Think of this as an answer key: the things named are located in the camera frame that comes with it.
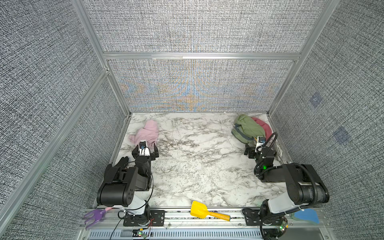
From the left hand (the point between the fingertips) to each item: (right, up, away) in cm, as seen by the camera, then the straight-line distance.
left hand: (145, 145), depth 89 cm
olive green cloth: (+63, +9, +9) cm, 64 cm away
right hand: (+67, 0, +4) cm, 67 cm away
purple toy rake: (-20, -33, -14) cm, 41 cm away
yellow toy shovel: (+32, -32, -13) cm, 47 cm away
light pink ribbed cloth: (-1, +6, +10) cm, 12 cm away
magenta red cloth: (+79, +9, +12) cm, 80 cm away
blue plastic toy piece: (+86, -33, -14) cm, 93 cm away
